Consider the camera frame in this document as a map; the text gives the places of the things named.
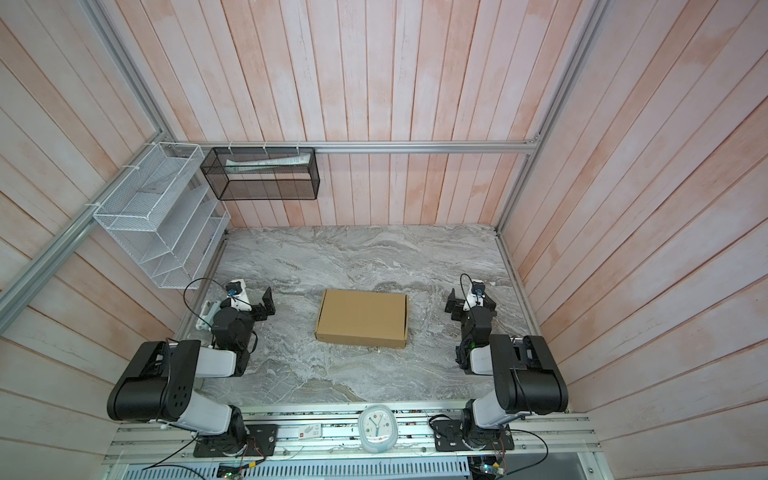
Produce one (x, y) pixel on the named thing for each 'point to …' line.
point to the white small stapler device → (207, 315)
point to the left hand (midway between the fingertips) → (257, 293)
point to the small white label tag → (309, 430)
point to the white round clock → (378, 428)
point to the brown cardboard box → (364, 318)
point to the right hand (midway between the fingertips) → (470, 290)
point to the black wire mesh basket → (263, 173)
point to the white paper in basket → (237, 166)
